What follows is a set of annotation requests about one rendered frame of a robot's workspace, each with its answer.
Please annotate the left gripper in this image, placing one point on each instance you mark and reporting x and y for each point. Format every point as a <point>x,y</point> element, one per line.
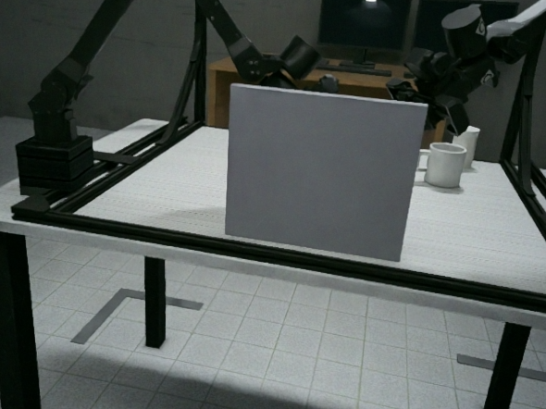
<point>458,87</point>

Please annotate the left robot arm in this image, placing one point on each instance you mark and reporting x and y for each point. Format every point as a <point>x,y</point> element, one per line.
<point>464,34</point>

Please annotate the white cylinder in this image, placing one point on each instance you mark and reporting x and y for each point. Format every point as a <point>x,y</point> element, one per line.
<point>469,141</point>

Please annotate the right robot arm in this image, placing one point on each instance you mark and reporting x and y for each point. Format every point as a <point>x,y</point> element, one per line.
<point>68,79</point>

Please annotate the white mug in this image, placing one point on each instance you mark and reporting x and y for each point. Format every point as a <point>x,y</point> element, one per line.
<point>443,169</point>

